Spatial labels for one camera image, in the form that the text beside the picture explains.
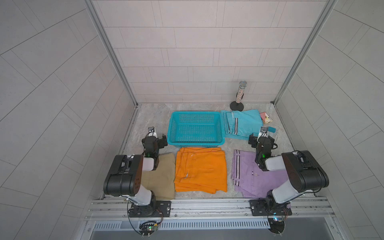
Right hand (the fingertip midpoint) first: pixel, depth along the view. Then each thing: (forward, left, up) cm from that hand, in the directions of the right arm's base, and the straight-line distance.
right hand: (259, 132), depth 94 cm
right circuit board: (-47, +5, -6) cm, 47 cm away
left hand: (+3, +65, +2) cm, 65 cm away
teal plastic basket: (+9, +40, -3) cm, 42 cm away
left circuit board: (-45, +64, -1) cm, 78 cm away
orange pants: (-20, +39, -3) cm, 44 cm away
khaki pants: (-25, +60, -2) cm, 65 cm away
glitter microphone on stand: (+27, +8, -2) cm, 28 cm away
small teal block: (+5, -12, -5) cm, 14 cm away
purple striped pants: (-27, +12, -4) cm, 30 cm away
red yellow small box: (+14, -9, -3) cm, 17 cm away
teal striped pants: (+9, +9, -2) cm, 13 cm away
